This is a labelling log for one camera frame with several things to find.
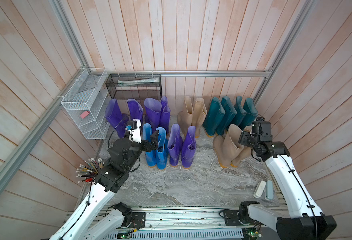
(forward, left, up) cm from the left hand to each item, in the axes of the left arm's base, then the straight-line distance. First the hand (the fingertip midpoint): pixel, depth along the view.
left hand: (149, 132), depth 66 cm
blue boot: (-5, -5, -10) cm, 13 cm away
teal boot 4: (+21, -51, -8) cm, 55 cm away
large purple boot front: (-2, -18, -9) cm, 20 cm away
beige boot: (+26, -27, -12) cm, 39 cm away
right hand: (+5, -50, -9) cm, 51 cm away
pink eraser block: (+17, +39, -6) cm, 43 cm away
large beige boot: (0, -39, -14) cm, 42 cm away
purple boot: (+1, -12, -12) cm, 17 cm away
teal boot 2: (+23, -36, -14) cm, 45 cm away
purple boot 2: (+21, +25, -11) cm, 34 cm away
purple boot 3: (+32, +3, -14) cm, 35 cm away
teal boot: (+21, -56, -8) cm, 61 cm away
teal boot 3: (+21, -44, -8) cm, 49 cm away
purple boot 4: (+22, -6, -10) cm, 25 cm away
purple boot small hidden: (+26, +13, -12) cm, 32 cm away
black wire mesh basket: (+49, +24, -10) cm, 56 cm away
